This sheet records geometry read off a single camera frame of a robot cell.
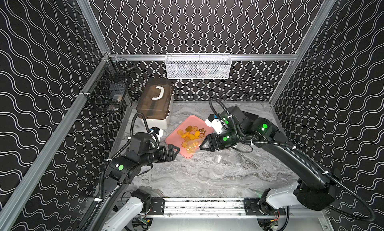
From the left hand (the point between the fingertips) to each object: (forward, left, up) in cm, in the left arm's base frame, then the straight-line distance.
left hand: (172, 148), depth 67 cm
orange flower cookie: (+26, +1, -25) cm, 36 cm away
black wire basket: (+38, +46, +1) cm, 59 cm away
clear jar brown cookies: (+7, -24, -22) cm, 33 cm away
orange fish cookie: (+22, -7, -24) cm, 34 cm away
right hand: (0, -14, +4) cm, 15 cm away
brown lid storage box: (+41, +19, -12) cm, 47 cm away
